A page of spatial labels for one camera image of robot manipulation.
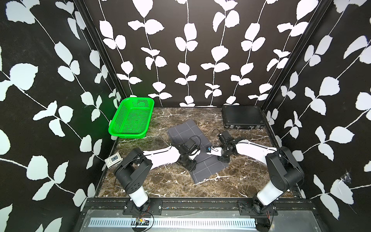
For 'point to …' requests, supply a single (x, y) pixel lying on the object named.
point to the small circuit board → (141, 222)
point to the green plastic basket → (132, 118)
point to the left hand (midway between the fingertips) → (193, 164)
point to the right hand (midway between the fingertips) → (219, 152)
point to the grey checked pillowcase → (207, 163)
